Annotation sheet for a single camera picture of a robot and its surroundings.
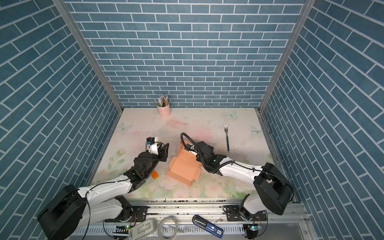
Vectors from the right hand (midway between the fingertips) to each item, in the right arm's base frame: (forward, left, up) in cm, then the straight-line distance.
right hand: (201, 144), depth 88 cm
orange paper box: (-10, +9, -11) cm, 18 cm away
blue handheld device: (-39, -6, -6) cm, 40 cm away
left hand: (-4, +19, +5) cm, 20 cm away
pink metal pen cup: (+29, +30, -4) cm, 42 cm away
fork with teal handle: (+22, -16, -10) cm, 29 cm away
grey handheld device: (-42, +24, -9) cm, 50 cm away
